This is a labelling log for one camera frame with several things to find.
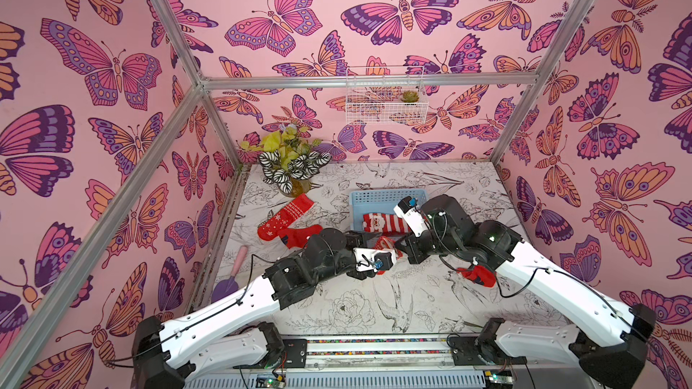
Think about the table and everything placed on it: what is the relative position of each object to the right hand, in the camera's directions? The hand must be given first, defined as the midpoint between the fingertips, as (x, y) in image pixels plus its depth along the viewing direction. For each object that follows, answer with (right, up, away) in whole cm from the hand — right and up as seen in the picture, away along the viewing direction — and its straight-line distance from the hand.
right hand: (396, 241), depth 70 cm
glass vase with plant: (-32, +24, +20) cm, 45 cm away
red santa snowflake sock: (-3, 0, +1) cm, 3 cm away
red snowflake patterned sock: (-39, 0, +31) cm, 49 cm away
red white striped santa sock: (0, +1, +27) cm, 27 cm away
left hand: (-4, +1, -2) cm, 5 cm away
